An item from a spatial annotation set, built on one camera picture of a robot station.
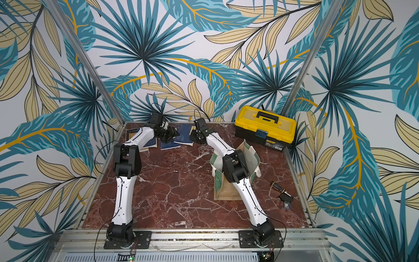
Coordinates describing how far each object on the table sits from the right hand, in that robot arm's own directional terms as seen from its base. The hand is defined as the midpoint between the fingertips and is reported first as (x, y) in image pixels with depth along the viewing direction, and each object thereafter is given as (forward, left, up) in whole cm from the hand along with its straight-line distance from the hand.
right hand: (192, 136), depth 107 cm
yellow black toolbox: (-6, -48, +12) cm, 50 cm away
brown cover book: (+4, +41, -1) cm, 42 cm away
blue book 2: (-4, +15, -3) cm, 16 cm away
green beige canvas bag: (-39, -17, +7) cm, 44 cm away
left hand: (0, +9, +1) cm, 9 cm away
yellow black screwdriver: (-36, -48, -3) cm, 60 cm away
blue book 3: (+1, +6, -2) cm, 6 cm away
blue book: (-6, +24, +1) cm, 25 cm away
